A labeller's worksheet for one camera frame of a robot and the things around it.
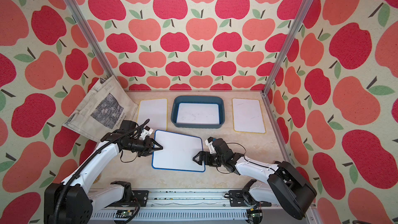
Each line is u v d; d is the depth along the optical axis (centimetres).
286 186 41
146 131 77
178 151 82
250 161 56
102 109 87
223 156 67
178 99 109
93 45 92
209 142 81
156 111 110
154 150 73
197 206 73
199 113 107
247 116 107
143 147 68
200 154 75
